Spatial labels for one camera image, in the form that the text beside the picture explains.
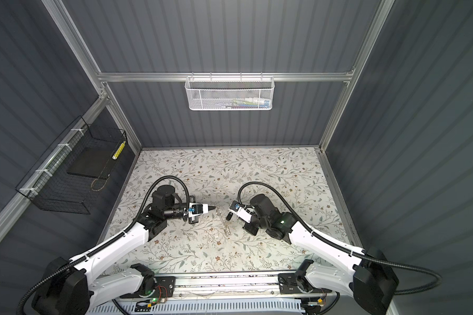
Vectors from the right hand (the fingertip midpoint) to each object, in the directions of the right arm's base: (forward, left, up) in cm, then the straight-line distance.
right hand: (243, 216), depth 80 cm
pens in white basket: (+48, -1, +22) cm, 53 cm away
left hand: (+2, +12, +7) cm, 14 cm away
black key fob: (+5, +7, -11) cm, 14 cm away
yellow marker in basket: (+20, +53, +18) cm, 59 cm away
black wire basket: (+8, +64, +19) cm, 67 cm away
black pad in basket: (+13, +57, +21) cm, 62 cm away
